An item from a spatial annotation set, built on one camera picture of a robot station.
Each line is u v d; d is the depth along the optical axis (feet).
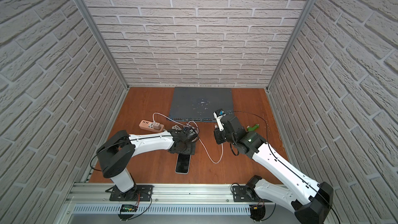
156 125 2.94
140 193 2.39
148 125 3.11
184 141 2.24
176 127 3.10
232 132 1.74
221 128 2.11
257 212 2.30
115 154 1.52
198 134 2.39
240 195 2.38
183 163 2.73
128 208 2.36
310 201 1.25
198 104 3.46
